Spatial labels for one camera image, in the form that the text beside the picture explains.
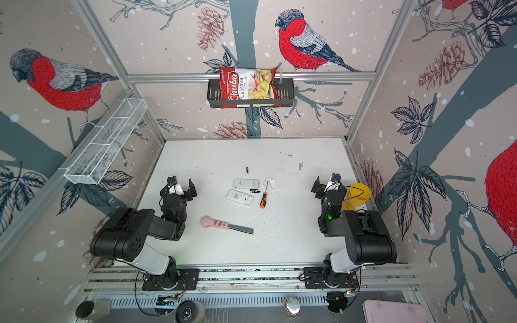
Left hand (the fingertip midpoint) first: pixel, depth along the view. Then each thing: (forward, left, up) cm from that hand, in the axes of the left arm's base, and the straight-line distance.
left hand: (178, 181), depth 88 cm
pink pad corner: (-47, -82, -9) cm, 95 cm away
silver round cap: (-45, -47, 0) cm, 65 cm away
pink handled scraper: (-14, -13, -11) cm, 22 cm away
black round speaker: (-46, -16, -1) cm, 49 cm away
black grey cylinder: (-45, +16, -2) cm, 48 cm away
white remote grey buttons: (+6, -30, -11) cm, 32 cm away
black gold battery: (+1, -34, -11) cm, 36 cm away
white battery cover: (+8, -40, -12) cm, 42 cm away
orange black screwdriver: (-6, -38, -10) cm, 40 cm away
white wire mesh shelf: (-6, +24, +18) cm, 31 cm away
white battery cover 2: (+5, -44, -11) cm, 45 cm away
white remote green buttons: (-3, -27, -11) cm, 29 cm away
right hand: (0, -68, -1) cm, 68 cm away
